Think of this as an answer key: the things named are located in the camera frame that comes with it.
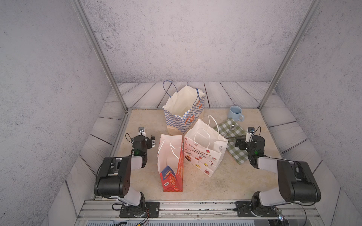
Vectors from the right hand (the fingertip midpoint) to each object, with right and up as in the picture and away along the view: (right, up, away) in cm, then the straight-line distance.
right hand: (245, 136), depth 93 cm
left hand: (-65, 0, +2) cm, 65 cm away
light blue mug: (-1, +16, +17) cm, 23 cm away
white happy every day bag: (-30, -1, -26) cm, 39 cm away
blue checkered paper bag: (-41, +19, +15) cm, 48 cm away
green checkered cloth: (-6, +3, +14) cm, 15 cm away
